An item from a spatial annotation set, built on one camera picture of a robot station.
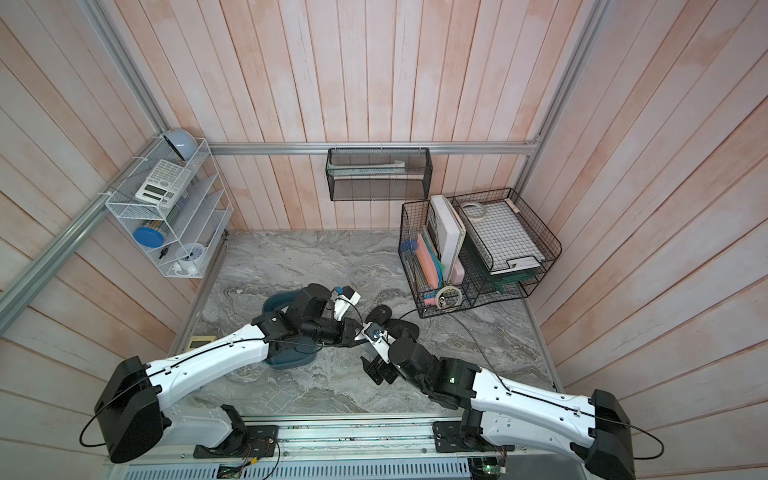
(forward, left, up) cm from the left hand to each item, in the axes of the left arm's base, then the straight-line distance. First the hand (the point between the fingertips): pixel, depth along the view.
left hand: (367, 343), depth 73 cm
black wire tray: (+48, -36, +4) cm, 60 cm away
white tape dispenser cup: (+28, +56, 0) cm, 62 cm away
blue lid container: (+22, +57, +14) cm, 63 cm away
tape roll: (+24, -27, -16) cm, 39 cm away
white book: (+30, -24, +8) cm, 39 cm away
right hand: (+1, -2, -2) cm, 3 cm away
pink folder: (+34, -20, -10) cm, 40 cm away
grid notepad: (+33, -42, +4) cm, 53 cm away
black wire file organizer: (+28, -23, -5) cm, 37 cm away
